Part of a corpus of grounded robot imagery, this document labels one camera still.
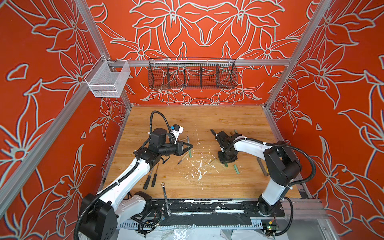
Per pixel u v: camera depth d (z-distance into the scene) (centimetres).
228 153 77
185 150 71
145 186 79
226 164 88
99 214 38
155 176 83
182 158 90
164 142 63
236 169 85
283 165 47
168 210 73
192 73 98
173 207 74
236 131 103
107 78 93
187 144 72
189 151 73
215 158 90
